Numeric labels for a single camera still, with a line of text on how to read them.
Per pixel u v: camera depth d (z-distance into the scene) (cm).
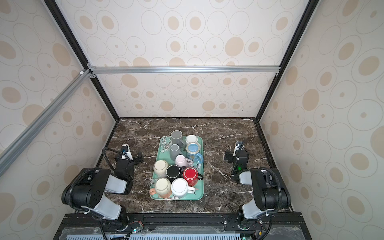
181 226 73
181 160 85
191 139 98
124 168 69
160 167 84
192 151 88
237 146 83
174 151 89
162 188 76
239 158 70
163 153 99
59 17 70
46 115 64
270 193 45
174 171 82
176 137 95
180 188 76
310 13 70
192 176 81
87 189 47
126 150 76
